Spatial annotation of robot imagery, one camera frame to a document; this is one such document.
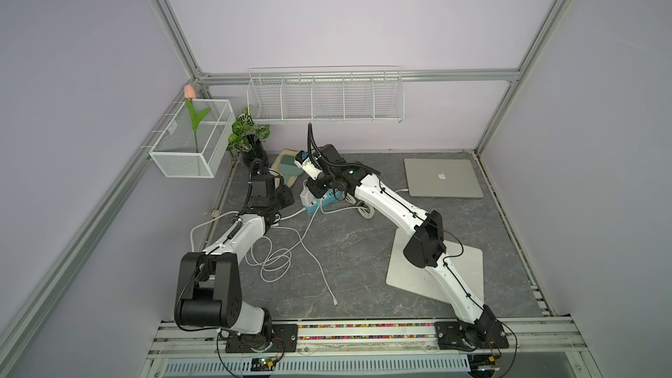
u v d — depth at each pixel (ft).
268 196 2.28
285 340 2.43
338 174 2.21
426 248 1.99
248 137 2.99
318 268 2.85
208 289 1.46
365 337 2.47
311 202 3.25
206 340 2.47
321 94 3.26
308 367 2.32
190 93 2.71
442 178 3.65
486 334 2.08
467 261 2.91
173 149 2.46
